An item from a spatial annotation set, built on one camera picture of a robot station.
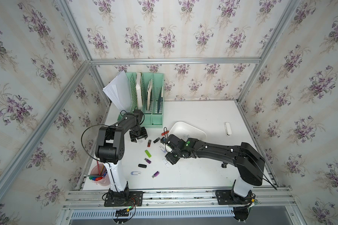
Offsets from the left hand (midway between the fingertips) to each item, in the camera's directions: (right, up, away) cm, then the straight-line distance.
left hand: (143, 139), depth 95 cm
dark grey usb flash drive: (+9, -1, +1) cm, 9 cm away
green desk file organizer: (+2, +32, +3) cm, 33 cm away
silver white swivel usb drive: (-2, -18, -13) cm, 22 cm away
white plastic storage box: (+29, +5, +6) cm, 30 cm away
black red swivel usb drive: (+4, -3, -1) cm, 5 cm away
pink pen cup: (-20, -16, -20) cm, 32 cm away
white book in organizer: (-3, +33, 0) cm, 33 cm away
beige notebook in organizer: (+4, +33, +3) cm, 33 cm away
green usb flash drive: (+4, -9, -5) cm, 11 cm away
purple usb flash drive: (+10, -19, -13) cm, 25 cm away
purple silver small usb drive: (+5, -12, -8) cm, 16 cm away
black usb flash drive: (+1, -15, -9) cm, 18 cm away
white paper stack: (-17, +34, +1) cm, 38 cm away
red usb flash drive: (+15, +4, +5) cm, 16 cm away
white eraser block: (+60, +7, +4) cm, 61 cm away
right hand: (+19, -8, -12) cm, 24 cm away
